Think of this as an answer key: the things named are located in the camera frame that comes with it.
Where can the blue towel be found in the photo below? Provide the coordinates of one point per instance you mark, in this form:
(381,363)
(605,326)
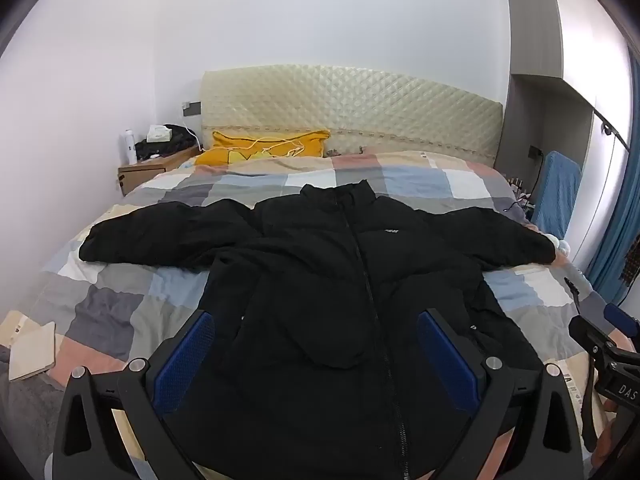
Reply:
(557,195)

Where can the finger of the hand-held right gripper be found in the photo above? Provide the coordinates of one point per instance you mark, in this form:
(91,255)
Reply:
(622,320)
(575,292)

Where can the yellow pillow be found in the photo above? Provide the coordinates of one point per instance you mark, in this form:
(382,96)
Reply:
(280,142)

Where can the beige notebook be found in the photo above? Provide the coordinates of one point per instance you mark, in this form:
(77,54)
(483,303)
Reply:
(32,352)

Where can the white tissue box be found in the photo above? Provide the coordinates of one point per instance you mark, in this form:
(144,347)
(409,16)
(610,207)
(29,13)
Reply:
(158,134)

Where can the cardboard box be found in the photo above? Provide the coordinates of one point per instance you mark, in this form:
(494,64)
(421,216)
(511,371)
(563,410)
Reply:
(12,325)

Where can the black curtain rail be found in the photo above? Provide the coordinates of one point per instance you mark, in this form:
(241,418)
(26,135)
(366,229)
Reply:
(607,127)

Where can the grey wall socket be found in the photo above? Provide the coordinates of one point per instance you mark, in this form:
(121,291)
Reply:
(191,108)

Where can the black puffer jacket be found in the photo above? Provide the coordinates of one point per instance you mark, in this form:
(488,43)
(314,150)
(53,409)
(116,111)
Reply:
(320,270)

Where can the person's right hand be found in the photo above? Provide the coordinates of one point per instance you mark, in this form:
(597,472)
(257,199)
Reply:
(603,447)

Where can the blue curtain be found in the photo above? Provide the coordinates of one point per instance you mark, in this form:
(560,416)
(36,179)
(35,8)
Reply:
(612,240)

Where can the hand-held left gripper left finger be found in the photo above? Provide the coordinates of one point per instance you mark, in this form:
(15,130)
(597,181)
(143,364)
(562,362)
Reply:
(182,360)

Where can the black wall socket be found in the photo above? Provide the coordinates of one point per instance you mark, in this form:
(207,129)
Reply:
(536,151)

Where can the bed with checkered quilt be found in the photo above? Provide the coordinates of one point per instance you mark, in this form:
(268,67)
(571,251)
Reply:
(125,310)

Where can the black bag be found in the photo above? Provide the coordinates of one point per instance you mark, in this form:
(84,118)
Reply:
(175,147)

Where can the grey cloth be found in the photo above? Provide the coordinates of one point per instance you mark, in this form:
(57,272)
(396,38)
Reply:
(25,410)

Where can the wooden nightstand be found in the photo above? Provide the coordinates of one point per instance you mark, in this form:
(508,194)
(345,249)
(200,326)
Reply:
(142,172)

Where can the grey wardrobe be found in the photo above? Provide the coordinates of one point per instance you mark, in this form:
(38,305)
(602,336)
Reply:
(535,35)

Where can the beige quilted headboard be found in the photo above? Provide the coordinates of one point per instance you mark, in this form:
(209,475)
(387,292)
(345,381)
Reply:
(350,100)

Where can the brown plaid cloth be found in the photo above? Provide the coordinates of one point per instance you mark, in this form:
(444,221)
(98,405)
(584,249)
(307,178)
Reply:
(631,265)

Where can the cluster of small bottles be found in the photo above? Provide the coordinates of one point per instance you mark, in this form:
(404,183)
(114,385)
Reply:
(517,185)

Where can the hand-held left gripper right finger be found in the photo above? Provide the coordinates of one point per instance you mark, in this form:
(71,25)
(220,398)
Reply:
(447,360)

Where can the white bottle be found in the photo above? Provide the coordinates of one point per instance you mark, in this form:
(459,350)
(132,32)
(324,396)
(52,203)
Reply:
(130,147)

